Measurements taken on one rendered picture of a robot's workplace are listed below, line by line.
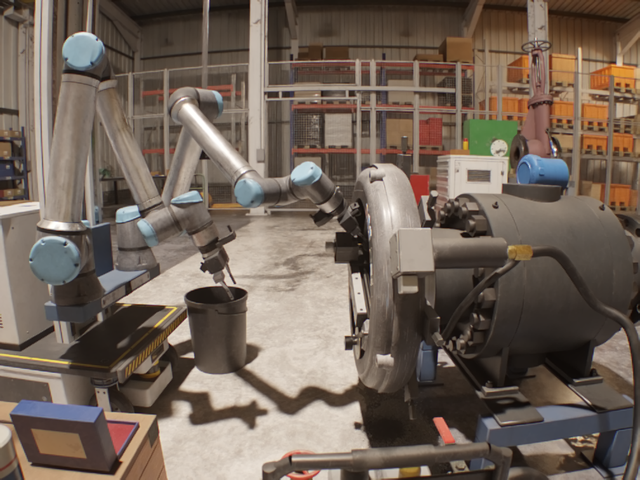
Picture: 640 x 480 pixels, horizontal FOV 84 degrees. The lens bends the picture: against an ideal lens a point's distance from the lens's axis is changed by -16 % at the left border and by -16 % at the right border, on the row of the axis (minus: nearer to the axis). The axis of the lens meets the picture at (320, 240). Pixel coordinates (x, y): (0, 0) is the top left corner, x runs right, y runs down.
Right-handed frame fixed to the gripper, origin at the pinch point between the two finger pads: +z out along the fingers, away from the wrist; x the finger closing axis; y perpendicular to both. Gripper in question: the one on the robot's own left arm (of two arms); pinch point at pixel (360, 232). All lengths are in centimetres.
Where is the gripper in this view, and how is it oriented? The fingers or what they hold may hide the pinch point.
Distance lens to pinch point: 149.2
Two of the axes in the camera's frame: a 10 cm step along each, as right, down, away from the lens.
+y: 7.7, -6.0, -2.1
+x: -2.2, -5.6, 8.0
